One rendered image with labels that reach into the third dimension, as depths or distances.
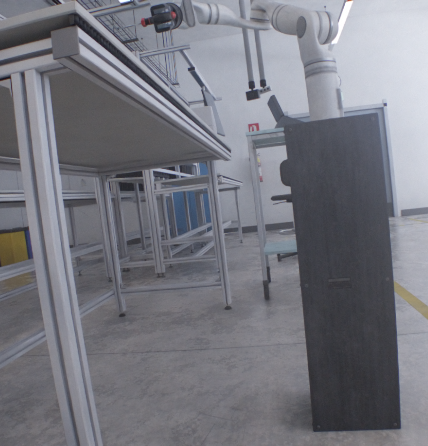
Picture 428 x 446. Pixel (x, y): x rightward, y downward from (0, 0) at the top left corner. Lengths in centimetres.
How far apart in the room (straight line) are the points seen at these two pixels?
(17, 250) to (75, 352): 632
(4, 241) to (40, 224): 633
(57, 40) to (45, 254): 34
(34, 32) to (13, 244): 631
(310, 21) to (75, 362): 101
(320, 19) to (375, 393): 103
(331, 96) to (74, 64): 71
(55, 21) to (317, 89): 72
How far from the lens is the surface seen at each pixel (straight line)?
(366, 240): 108
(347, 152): 106
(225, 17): 154
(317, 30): 122
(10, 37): 76
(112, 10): 275
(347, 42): 826
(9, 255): 701
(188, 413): 141
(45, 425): 154
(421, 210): 810
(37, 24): 72
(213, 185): 243
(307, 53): 120
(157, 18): 118
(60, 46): 68
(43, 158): 68
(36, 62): 72
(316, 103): 116
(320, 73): 117
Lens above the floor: 67
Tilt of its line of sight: 4 degrees down
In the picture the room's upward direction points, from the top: 7 degrees counter-clockwise
